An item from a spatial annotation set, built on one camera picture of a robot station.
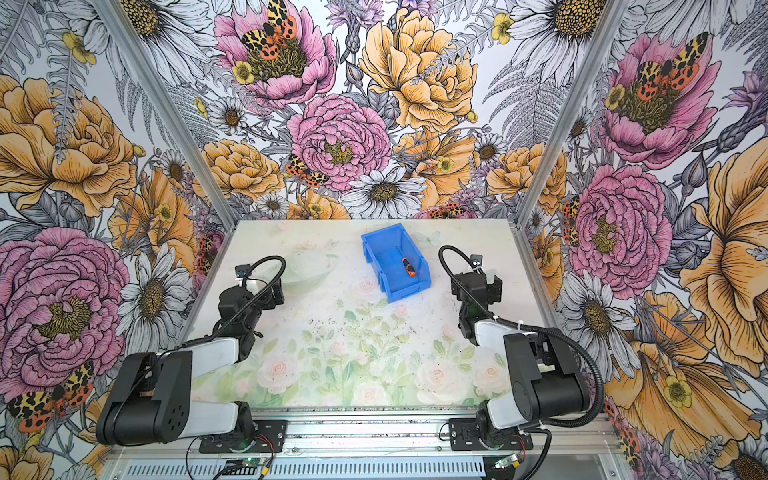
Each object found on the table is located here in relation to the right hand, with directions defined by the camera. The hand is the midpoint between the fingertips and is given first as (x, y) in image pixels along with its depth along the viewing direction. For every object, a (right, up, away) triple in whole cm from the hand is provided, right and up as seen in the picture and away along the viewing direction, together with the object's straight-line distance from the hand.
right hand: (478, 282), depth 93 cm
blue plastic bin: (-25, +4, +15) cm, 29 cm away
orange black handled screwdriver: (-20, +3, +12) cm, 24 cm away
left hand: (-65, -1, -1) cm, 65 cm away
